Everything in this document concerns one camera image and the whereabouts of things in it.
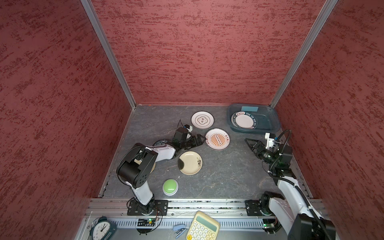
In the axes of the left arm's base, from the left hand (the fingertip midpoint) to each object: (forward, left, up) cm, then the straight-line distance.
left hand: (202, 143), depth 91 cm
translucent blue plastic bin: (+26, -52, -6) cm, 59 cm away
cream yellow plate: (-11, +7, -6) cm, 14 cm away
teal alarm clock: (-44, +45, -2) cm, 63 cm away
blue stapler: (-43, +10, -4) cm, 44 cm away
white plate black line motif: (+24, -1, -6) cm, 25 cm away
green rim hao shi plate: (+24, -33, -6) cm, 41 cm away
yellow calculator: (-42, 0, -4) cm, 43 cm away
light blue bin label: (+37, -39, -6) cm, 54 cm away
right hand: (-6, -23, +10) cm, 26 cm away
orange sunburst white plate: (+7, -11, -6) cm, 14 cm away
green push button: (-25, +17, -4) cm, 31 cm away
